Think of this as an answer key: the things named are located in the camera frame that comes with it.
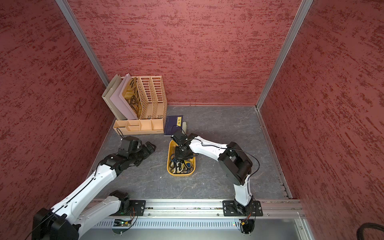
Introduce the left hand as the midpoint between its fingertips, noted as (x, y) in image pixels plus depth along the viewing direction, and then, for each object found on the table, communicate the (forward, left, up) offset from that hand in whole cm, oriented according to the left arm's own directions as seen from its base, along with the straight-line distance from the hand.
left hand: (151, 154), depth 82 cm
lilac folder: (+28, +22, +14) cm, 38 cm away
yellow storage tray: (+10, -10, -7) cm, 16 cm away
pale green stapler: (+24, -17, -8) cm, 31 cm away
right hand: (0, -16, -7) cm, 17 cm away
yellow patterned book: (+40, +19, +10) cm, 46 cm away
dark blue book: (+32, -7, -11) cm, 35 cm away
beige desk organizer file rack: (+50, +12, -11) cm, 52 cm away
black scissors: (-4, -16, -8) cm, 18 cm away
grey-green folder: (+29, +27, +19) cm, 44 cm away
